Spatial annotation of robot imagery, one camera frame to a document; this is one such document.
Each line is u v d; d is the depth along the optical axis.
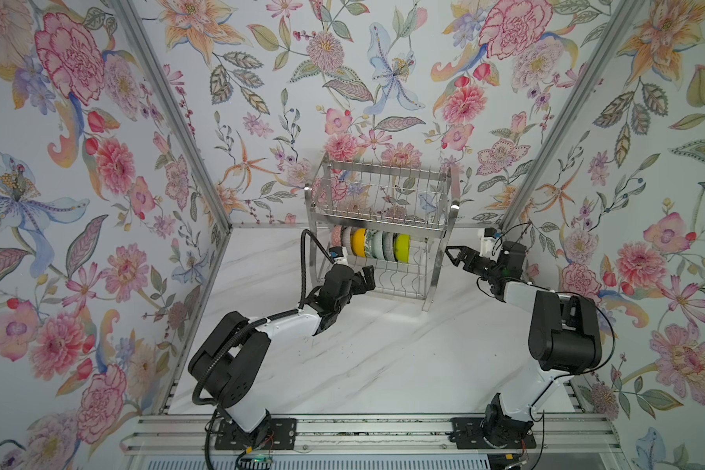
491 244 0.86
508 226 1.25
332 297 0.68
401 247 0.99
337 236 1.01
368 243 1.02
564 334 0.50
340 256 0.77
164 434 0.74
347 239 1.01
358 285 0.71
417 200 1.15
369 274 0.81
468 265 0.85
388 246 1.00
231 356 0.48
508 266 0.75
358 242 1.02
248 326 0.48
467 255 0.85
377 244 1.01
